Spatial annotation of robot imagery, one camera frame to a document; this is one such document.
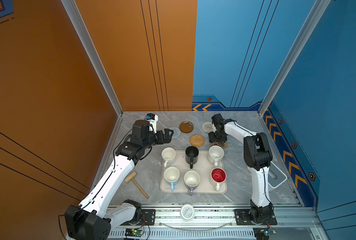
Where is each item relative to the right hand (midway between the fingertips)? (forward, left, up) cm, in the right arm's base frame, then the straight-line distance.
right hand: (213, 140), depth 103 cm
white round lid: (-45, +19, +5) cm, 50 cm away
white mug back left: (-14, +30, +6) cm, 34 cm away
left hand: (-12, +29, +26) cm, 41 cm away
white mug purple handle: (-27, +16, 0) cm, 32 cm away
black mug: (-13, +16, +5) cm, 21 cm away
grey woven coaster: (+7, +26, 0) cm, 27 cm away
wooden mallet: (-26, +51, +1) cm, 57 cm away
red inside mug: (-26, +1, +1) cm, 26 cm away
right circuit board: (-53, -17, -3) cm, 55 cm away
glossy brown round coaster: (+12, +19, 0) cm, 23 cm away
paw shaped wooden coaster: (-5, -6, 0) cm, 8 cm away
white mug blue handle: (-25, +28, 0) cm, 38 cm away
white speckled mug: (-12, +1, +2) cm, 12 cm away
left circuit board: (-52, +45, -2) cm, 69 cm away
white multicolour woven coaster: (+11, +3, +1) cm, 12 cm away
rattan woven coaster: (-1, +12, +1) cm, 12 cm away
